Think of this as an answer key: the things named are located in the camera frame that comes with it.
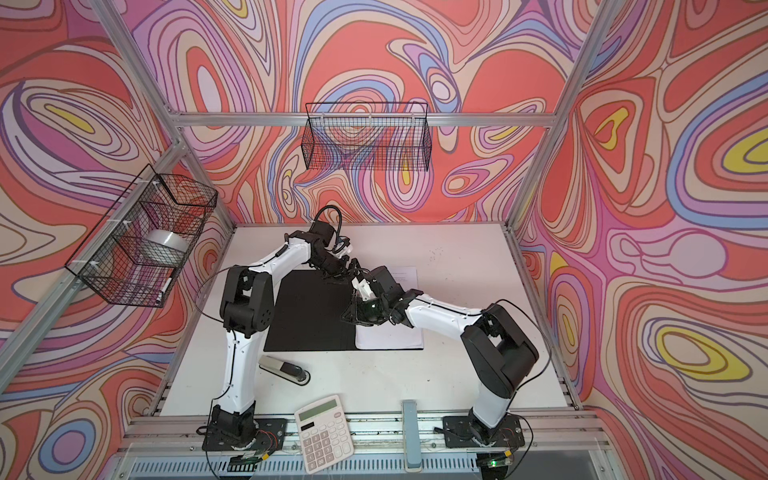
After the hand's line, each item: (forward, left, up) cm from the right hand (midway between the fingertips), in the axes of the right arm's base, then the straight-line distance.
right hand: (346, 324), depth 83 cm
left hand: (+19, -3, -3) cm, 19 cm away
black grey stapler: (-10, +17, -5) cm, 21 cm away
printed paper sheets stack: (0, -11, -7) cm, 13 cm away
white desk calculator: (-26, +5, -7) cm, 27 cm away
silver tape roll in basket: (+10, +42, +24) cm, 49 cm away
